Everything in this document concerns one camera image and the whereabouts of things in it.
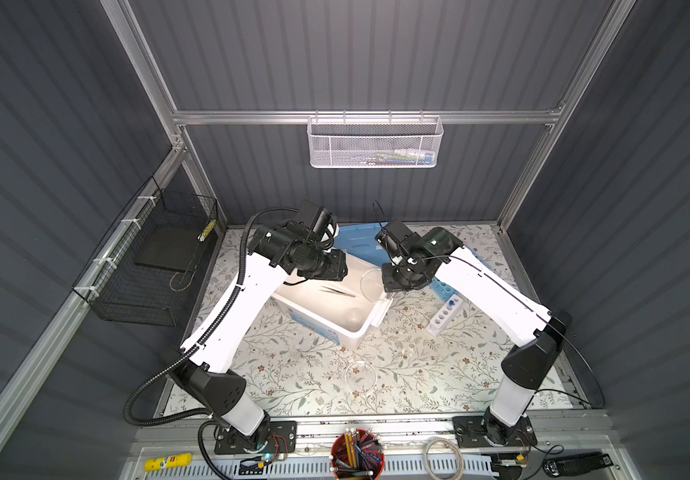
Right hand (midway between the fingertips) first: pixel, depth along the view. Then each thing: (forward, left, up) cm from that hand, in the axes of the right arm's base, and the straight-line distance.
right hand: (392, 286), depth 77 cm
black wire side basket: (0, +62, +8) cm, 63 cm away
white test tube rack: (0, -17, -18) cm, 25 cm away
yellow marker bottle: (-36, +52, -18) cm, 66 cm away
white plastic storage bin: (+4, +15, -20) cm, 25 cm away
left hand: (0, +13, +7) cm, 15 cm away
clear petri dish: (-16, +9, -21) cm, 28 cm away
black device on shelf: (-36, -38, -15) cm, 55 cm away
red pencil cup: (-35, +10, -11) cm, 38 cm away
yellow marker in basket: (+13, +51, +8) cm, 53 cm away
